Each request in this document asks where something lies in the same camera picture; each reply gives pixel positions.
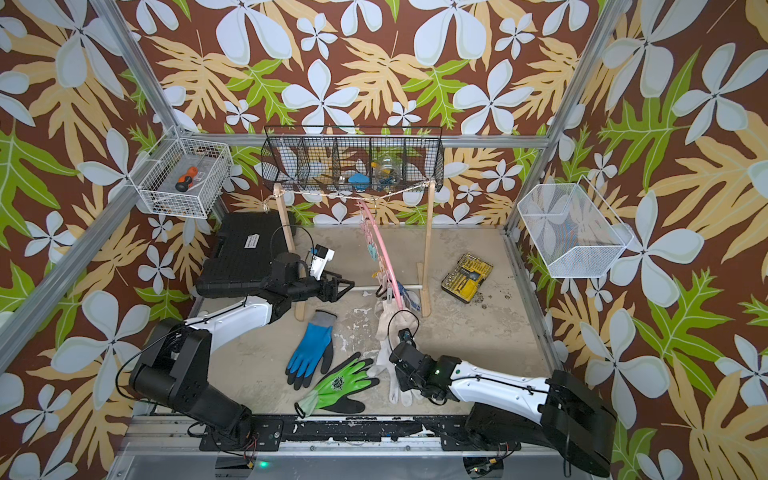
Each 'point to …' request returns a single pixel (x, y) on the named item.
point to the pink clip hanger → (378, 254)
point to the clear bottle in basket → (388, 172)
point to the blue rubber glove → (316, 349)
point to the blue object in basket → (360, 181)
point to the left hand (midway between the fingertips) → (348, 276)
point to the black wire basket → (353, 158)
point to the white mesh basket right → (574, 231)
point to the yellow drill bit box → (464, 280)
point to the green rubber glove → (334, 392)
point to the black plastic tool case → (242, 254)
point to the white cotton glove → (386, 363)
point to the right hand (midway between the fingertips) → (399, 370)
